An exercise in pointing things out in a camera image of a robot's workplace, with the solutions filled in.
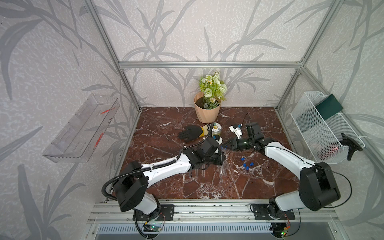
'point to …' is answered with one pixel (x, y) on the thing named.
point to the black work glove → (190, 132)
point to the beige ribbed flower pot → (205, 115)
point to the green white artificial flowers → (214, 90)
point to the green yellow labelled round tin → (216, 129)
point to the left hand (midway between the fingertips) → (226, 160)
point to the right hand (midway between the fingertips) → (223, 144)
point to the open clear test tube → (190, 174)
